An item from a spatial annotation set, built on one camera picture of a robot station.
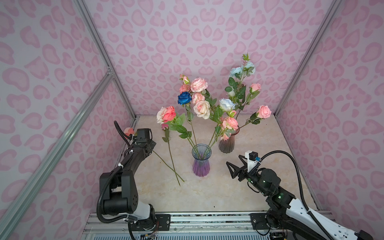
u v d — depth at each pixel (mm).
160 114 626
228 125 619
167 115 613
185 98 676
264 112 618
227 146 927
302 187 568
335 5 692
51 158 536
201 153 783
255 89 771
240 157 763
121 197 436
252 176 633
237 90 801
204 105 647
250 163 645
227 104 651
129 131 903
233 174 669
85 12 696
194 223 750
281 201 560
